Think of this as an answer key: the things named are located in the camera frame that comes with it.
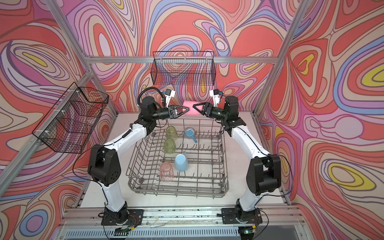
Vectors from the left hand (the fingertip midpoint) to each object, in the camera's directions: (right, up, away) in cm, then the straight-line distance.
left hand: (188, 110), depth 74 cm
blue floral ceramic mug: (0, -12, +14) cm, 18 cm away
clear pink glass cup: (-12, -33, +4) cm, 35 cm away
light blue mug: (-4, -28, +5) cm, 29 cm away
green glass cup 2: (-12, -20, +17) cm, 29 cm away
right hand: (+4, 0, +4) cm, 6 cm away
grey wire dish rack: (+11, -37, +15) cm, 41 cm away
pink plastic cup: (+2, -1, -1) cm, 2 cm away
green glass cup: (-11, -12, +20) cm, 26 cm away
